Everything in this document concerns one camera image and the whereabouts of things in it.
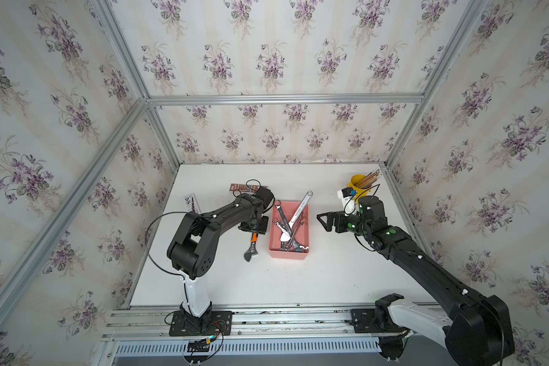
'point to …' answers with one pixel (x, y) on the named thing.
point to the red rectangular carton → (245, 188)
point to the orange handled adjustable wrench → (252, 251)
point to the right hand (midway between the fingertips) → (329, 215)
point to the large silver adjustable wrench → (297, 214)
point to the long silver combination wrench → (286, 229)
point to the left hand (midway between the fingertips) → (259, 230)
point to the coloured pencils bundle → (370, 180)
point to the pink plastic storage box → (300, 234)
